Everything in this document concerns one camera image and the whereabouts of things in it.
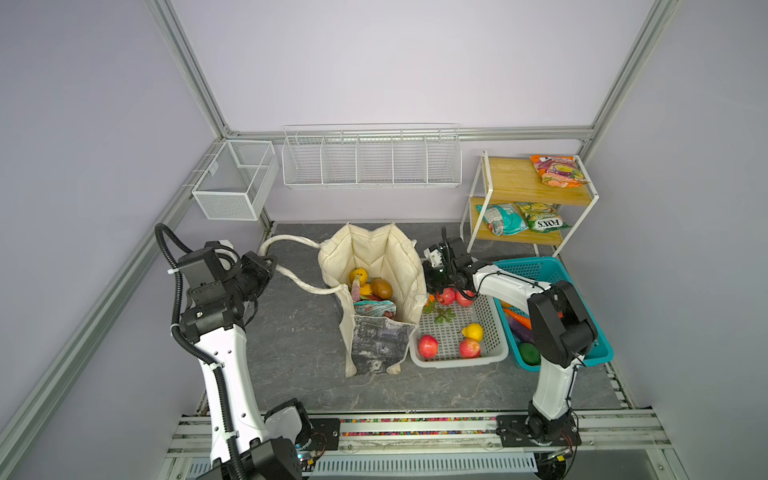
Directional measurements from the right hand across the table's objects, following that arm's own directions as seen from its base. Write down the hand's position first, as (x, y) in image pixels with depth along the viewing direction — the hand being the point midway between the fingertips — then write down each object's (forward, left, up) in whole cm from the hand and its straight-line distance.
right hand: (407, 283), depth 91 cm
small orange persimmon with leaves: (-6, -11, -9) cm, 15 cm away
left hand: (-8, +31, +22) cm, 39 cm away
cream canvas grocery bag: (+7, +17, +3) cm, 19 cm away
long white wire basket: (+37, +11, +21) cm, 44 cm away
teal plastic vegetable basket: (+7, -46, -3) cm, 47 cm away
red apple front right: (-19, -17, -4) cm, 26 cm away
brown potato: (-1, +8, -1) cm, 8 cm away
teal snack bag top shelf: (-11, +8, +4) cm, 14 cm away
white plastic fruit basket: (-12, -14, -10) cm, 21 cm away
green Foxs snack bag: (+20, -45, +8) cm, 49 cm away
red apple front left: (-18, -6, -4) cm, 20 cm away
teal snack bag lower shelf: (+19, -32, +8) cm, 38 cm away
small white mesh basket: (+27, +55, +18) cm, 64 cm away
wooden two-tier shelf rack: (+21, -30, +22) cm, 43 cm away
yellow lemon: (-13, -19, -6) cm, 24 cm away
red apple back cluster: (-2, -13, -4) cm, 14 cm away
